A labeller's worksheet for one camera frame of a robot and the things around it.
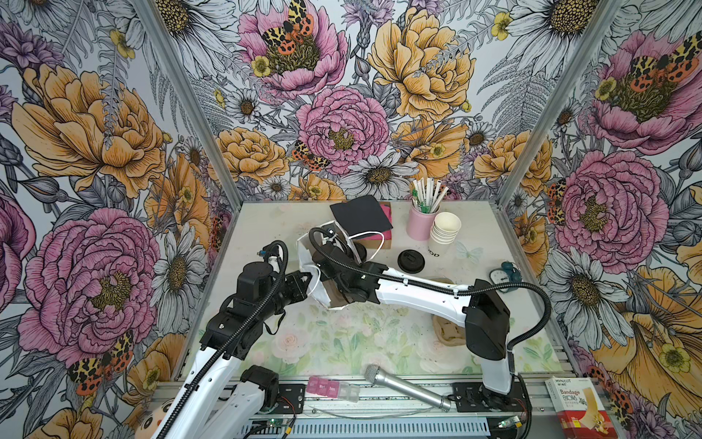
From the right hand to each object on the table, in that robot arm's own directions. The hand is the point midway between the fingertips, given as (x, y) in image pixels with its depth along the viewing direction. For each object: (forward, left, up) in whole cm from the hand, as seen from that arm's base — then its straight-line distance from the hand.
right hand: (326, 259), depth 82 cm
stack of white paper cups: (+11, -38, -3) cm, 39 cm away
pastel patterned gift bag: (-11, 0, +2) cm, 11 cm away
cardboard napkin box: (+18, -16, -17) cm, 29 cm away
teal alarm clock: (0, -58, -12) cm, 59 cm away
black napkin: (+31, -11, -14) cm, 36 cm away
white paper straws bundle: (+30, -36, -4) cm, 47 cm away
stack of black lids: (+3, -26, -7) cm, 27 cm away
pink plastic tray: (-30, -1, -17) cm, 35 cm away
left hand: (-10, +3, +3) cm, 11 cm away
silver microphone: (-28, -13, -15) cm, 34 cm away
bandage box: (-37, -64, -16) cm, 76 cm away
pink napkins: (+20, -21, -14) cm, 32 cm away
